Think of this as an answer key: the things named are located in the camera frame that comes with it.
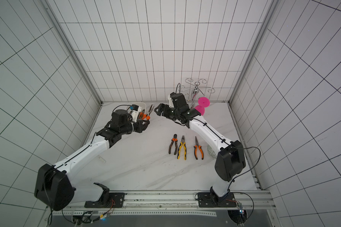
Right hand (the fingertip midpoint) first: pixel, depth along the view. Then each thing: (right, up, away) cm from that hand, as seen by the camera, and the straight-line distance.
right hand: (153, 112), depth 79 cm
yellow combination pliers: (+18, -21, +15) cm, 31 cm away
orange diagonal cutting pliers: (+12, -19, +16) cm, 27 cm away
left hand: (-4, -7, +1) cm, 8 cm away
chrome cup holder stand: (+26, +14, +8) cm, 31 cm away
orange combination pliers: (-5, -3, +1) cm, 6 cm away
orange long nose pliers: (+26, -25, +13) cm, 38 cm away
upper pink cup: (+30, +7, +5) cm, 31 cm away
